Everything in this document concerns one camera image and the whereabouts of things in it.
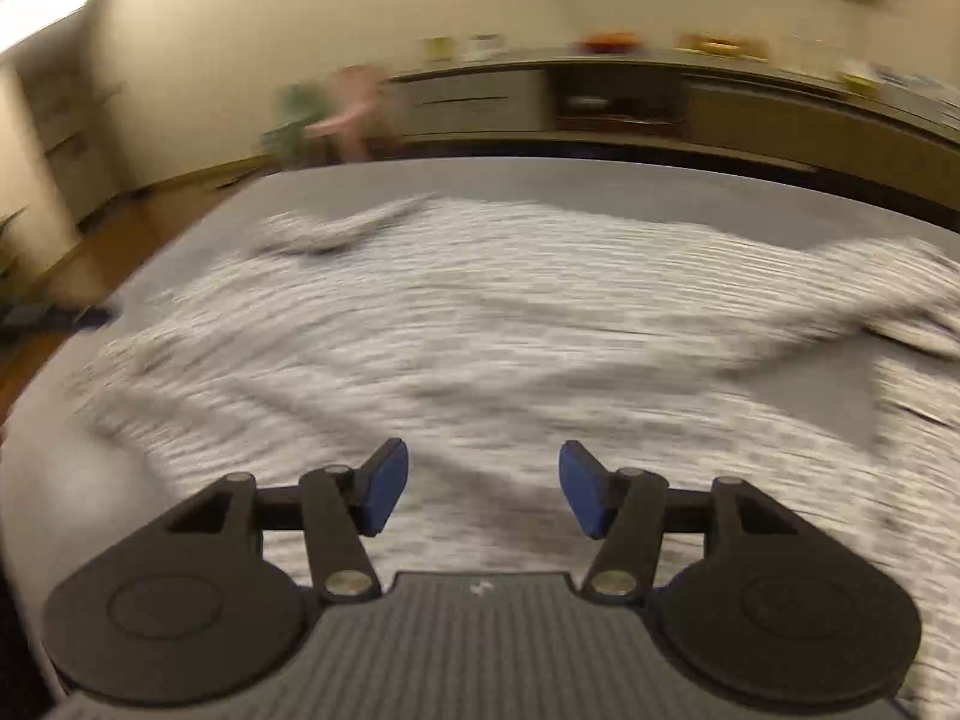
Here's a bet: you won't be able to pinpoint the black white patterned garment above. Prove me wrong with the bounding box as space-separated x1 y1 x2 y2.
73 197 958 718

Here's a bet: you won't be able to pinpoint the long grey TV cabinet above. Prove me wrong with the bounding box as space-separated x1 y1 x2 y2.
391 50 958 208

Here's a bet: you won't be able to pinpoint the pink plastic chair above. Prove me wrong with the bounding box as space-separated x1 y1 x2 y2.
302 64 382 163

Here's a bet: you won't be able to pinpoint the green plastic chair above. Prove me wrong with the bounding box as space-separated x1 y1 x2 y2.
260 82 329 169

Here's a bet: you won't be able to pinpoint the gold ingot ornaments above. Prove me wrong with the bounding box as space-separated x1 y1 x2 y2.
677 32 770 62

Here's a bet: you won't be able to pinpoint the red fruit plate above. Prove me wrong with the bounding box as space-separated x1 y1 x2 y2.
578 31 644 55

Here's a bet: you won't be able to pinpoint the yellow cup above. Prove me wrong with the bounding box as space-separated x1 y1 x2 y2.
420 36 457 67

